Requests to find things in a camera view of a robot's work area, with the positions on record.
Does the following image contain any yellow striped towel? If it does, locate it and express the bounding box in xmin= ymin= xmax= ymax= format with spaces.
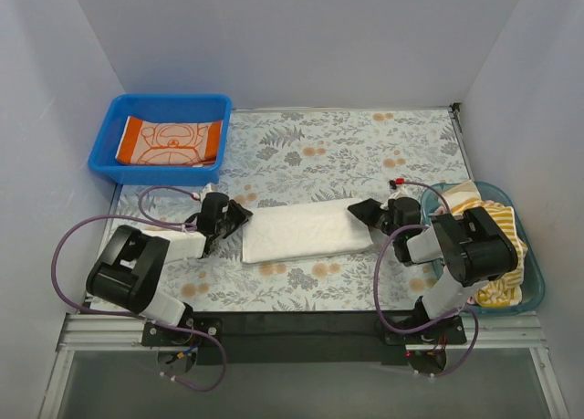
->
xmin=443 ymin=181 xmax=528 ymax=309

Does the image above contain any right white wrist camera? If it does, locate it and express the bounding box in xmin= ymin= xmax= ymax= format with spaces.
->
xmin=389 ymin=185 xmax=411 ymax=200

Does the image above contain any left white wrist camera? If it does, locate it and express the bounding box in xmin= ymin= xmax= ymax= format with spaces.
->
xmin=193 ymin=183 xmax=217 ymax=203

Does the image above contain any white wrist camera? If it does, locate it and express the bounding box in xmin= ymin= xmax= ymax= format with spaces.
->
xmin=193 ymin=183 xmax=217 ymax=203
xmin=389 ymin=185 xmax=411 ymax=200

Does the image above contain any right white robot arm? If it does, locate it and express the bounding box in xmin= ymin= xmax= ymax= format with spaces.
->
xmin=348 ymin=197 xmax=519 ymax=334

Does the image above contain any teal laundry basket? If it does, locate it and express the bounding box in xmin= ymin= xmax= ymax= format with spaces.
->
xmin=421 ymin=182 xmax=546 ymax=316

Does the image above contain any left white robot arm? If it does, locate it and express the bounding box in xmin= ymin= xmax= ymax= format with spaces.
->
xmin=86 ymin=192 xmax=253 ymax=327

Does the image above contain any blue plastic bin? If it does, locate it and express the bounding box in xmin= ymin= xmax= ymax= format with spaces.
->
xmin=89 ymin=93 xmax=232 ymax=186

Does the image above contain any aluminium frame rail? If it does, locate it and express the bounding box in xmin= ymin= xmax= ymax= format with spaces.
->
xmin=57 ymin=312 xmax=548 ymax=351

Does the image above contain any white towel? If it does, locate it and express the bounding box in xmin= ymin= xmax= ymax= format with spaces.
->
xmin=242 ymin=198 xmax=372 ymax=265

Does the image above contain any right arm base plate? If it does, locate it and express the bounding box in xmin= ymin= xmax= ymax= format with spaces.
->
xmin=373 ymin=313 xmax=467 ymax=347

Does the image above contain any orange cartoon towel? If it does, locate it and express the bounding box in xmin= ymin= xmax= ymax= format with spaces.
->
xmin=116 ymin=117 xmax=223 ymax=166

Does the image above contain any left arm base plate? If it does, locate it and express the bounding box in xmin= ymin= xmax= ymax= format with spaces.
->
xmin=141 ymin=313 xmax=223 ymax=347

